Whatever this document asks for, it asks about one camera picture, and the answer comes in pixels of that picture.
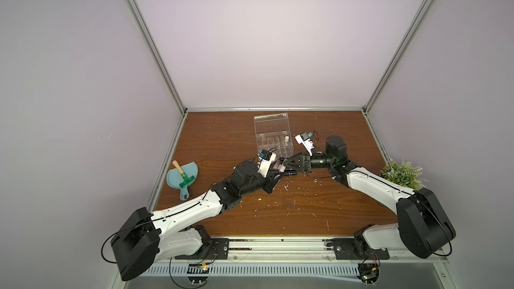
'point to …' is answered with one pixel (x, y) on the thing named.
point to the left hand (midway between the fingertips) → (284, 174)
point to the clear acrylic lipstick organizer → (273, 134)
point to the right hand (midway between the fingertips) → (286, 160)
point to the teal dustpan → (174, 178)
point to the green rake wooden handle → (186, 179)
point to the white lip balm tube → (286, 139)
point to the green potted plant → (403, 173)
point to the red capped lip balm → (281, 168)
